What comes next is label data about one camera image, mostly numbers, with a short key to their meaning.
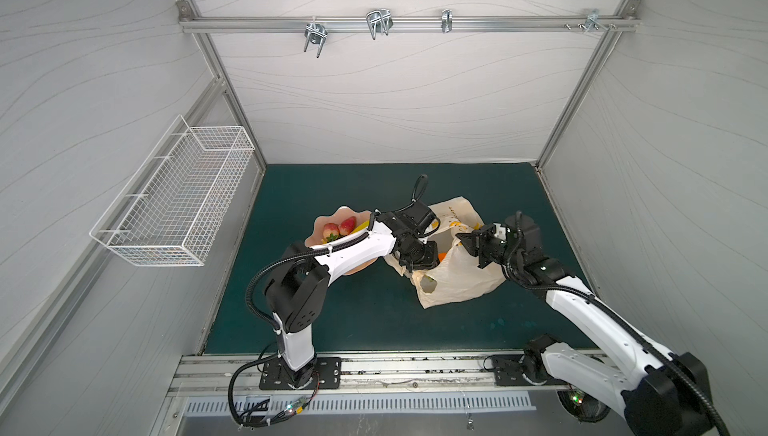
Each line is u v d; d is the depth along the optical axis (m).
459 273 0.76
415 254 0.72
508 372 0.73
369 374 0.75
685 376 0.39
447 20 0.78
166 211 0.67
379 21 0.77
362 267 0.55
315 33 0.79
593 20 0.76
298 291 0.46
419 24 0.79
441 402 0.70
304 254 0.48
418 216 0.68
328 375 0.73
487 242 0.70
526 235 0.59
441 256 0.77
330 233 0.93
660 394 0.38
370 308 0.83
